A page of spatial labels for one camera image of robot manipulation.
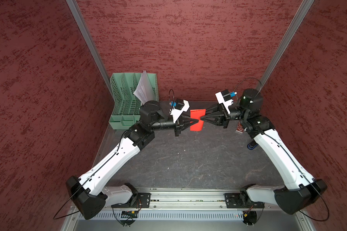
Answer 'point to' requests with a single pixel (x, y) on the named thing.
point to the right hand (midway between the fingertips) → (200, 119)
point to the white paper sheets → (145, 90)
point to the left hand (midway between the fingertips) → (195, 122)
